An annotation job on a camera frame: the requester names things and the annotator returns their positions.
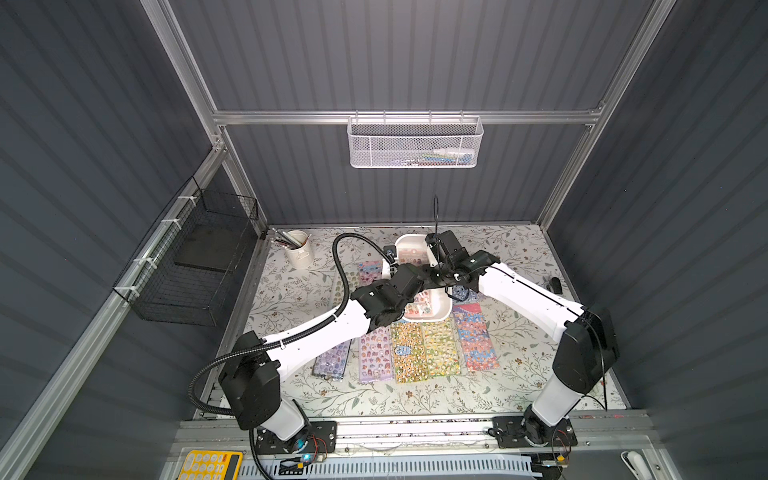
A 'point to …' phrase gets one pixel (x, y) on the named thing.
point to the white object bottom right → (636, 465)
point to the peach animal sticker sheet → (422, 306)
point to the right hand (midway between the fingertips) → (427, 275)
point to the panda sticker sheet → (409, 352)
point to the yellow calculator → (211, 465)
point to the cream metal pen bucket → (302, 257)
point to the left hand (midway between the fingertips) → (403, 282)
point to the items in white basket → (443, 156)
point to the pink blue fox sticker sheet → (476, 341)
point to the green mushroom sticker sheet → (442, 347)
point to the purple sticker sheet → (332, 363)
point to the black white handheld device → (555, 286)
